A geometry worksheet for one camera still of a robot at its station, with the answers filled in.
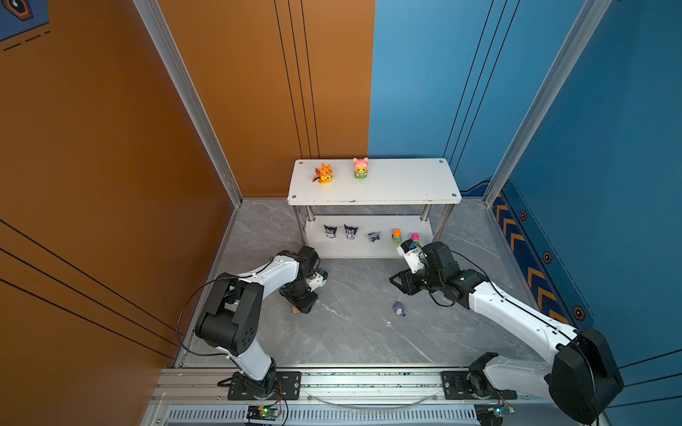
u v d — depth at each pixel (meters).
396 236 0.97
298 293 0.77
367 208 1.17
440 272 0.62
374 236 0.96
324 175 0.74
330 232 0.96
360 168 0.75
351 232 0.94
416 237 0.96
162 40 0.74
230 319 0.46
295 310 0.82
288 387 0.73
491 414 0.70
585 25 0.71
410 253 0.74
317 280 0.85
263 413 0.71
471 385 0.67
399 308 0.86
